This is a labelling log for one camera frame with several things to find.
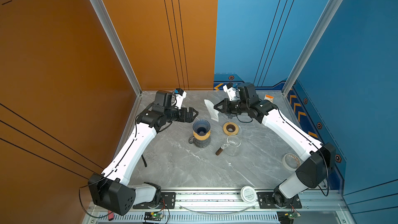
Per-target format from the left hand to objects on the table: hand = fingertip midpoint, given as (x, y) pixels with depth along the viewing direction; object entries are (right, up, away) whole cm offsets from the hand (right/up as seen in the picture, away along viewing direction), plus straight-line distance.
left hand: (190, 110), depth 75 cm
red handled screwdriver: (-35, -46, -7) cm, 59 cm away
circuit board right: (+47, -47, -6) cm, 67 cm away
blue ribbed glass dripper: (+5, -9, +10) cm, 14 cm away
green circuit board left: (-16, -48, -5) cm, 51 cm away
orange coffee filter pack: (+50, +7, +26) cm, 57 cm away
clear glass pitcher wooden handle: (+15, -22, +9) cm, 28 cm away
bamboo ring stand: (+23, -15, +19) cm, 34 cm away
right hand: (+11, +2, 0) cm, 11 cm away
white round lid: (+27, -38, -6) cm, 47 cm away
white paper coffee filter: (+11, -1, -1) cm, 11 cm away
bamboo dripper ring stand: (+6, -15, +9) cm, 19 cm away
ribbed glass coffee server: (+5, -20, +13) cm, 24 cm away
